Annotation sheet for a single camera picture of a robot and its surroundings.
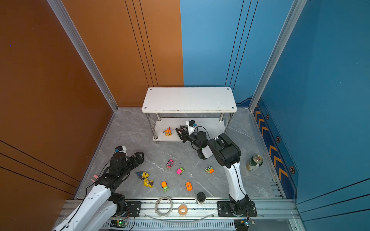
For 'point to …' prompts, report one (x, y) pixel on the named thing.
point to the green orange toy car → (209, 170)
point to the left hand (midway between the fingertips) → (139, 155)
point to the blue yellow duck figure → (142, 174)
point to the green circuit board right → (242, 224)
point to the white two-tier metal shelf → (167, 108)
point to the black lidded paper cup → (201, 197)
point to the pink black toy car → (169, 163)
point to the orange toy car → (189, 186)
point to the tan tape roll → (182, 209)
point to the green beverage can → (255, 162)
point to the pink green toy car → (179, 171)
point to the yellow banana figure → (146, 183)
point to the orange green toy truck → (165, 186)
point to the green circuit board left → (118, 224)
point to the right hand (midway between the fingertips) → (178, 128)
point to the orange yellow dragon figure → (168, 132)
